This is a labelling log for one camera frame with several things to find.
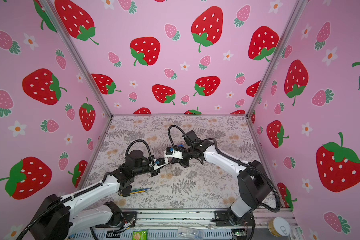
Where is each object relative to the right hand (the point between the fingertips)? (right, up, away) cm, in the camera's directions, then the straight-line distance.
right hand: (172, 159), depth 80 cm
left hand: (-2, 0, -2) cm, 3 cm away
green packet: (-14, -33, -12) cm, 38 cm away
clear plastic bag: (+9, -33, -11) cm, 36 cm away
